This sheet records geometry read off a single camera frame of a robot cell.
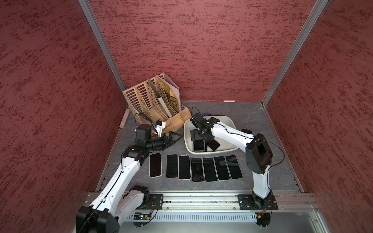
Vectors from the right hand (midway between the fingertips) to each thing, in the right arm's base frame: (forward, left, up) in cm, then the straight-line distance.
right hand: (200, 138), depth 91 cm
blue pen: (+24, -6, -5) cm, 25 cm away
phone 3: (+9, -37, -8) cm, 39 cm away
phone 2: (-18, -5, -7) cm, 20 cm away
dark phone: (-3, 0, -5) cm, 6 cm away
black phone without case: (-1, -8, -6) cm, 11 cm away
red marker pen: (+41, -26, -8) cm, 49 cm away
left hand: (-10, +13, +13) cm, 21 cm away
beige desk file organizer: (+32, +37, +2) cm, 49 cm away
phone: (-15, +28, -6) cm, 33 cm away
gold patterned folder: (+25, +17, +22) cm, 37 cm away
